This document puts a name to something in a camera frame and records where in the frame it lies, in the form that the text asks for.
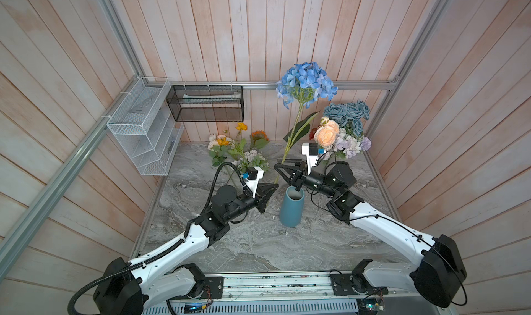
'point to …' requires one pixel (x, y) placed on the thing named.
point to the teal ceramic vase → (292, 209)
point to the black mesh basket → (207, 103)
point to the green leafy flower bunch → (247, 159)
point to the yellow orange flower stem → (218, 144)
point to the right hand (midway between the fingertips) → (276, 166)
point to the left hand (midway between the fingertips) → (277, 189)
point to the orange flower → (258, 139)
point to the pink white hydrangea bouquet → (348, 146)
